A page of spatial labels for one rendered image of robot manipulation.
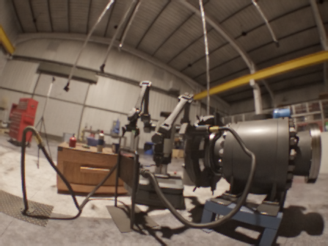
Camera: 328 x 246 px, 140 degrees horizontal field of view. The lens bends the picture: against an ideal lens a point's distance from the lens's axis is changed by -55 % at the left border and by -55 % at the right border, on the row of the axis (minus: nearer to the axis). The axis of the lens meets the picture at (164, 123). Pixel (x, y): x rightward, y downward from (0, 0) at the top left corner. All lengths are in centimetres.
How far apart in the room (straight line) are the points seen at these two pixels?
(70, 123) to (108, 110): 273
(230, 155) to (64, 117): 923
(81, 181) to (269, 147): 160
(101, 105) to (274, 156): 930
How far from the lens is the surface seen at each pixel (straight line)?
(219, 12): 880
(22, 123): 388
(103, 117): 932
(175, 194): 133
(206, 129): 98
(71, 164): 142
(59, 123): 952
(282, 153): 93
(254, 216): 92
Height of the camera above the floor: 61
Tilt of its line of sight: 10 degrees up
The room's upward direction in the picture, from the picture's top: 6 degrees clockwise
